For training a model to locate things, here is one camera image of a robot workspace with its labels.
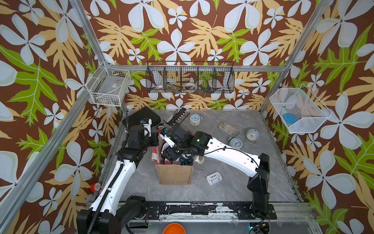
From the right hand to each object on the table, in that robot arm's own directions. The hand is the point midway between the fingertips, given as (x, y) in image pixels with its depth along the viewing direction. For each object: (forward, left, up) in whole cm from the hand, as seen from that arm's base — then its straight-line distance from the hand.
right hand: (167, 150), depth 73 cm
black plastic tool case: (+40, +30, -18) cm, 53 cm away
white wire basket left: (+36, +37, +13) cm, 54 cm away
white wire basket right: (+22, -76, +6) cm, 79 cm away
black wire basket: (+51, -12, +10) cm, 53 cm away
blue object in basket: (+17, -68, +5) cm, 70 cm away
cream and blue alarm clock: (+36, -17, -18) cm, 44 cm away
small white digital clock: (-7, -26, -20) cm, 34 cm away
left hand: (+11, +6, +1) cm, 13 cm away
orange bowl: (-31, -4, -19) cm, 37 cm away
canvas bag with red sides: (-10, -3, -4) cm, 12 cm away
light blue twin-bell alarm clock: (+16, -43, -18) cm, 49 cm away
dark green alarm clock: (0, -8, -10) cm, 13 cm away
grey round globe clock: (+20, -55, -16) cm, 60 cm away
